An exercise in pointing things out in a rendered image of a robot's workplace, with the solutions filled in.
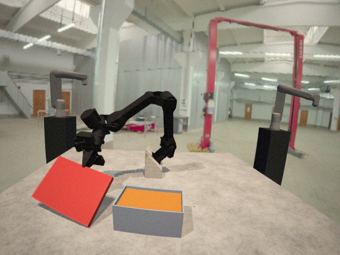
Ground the red lid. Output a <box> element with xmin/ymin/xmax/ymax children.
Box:
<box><xmin>32</xmin><ymin>156</ymin><xmax>114</xmax><ymax>227</ymax></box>

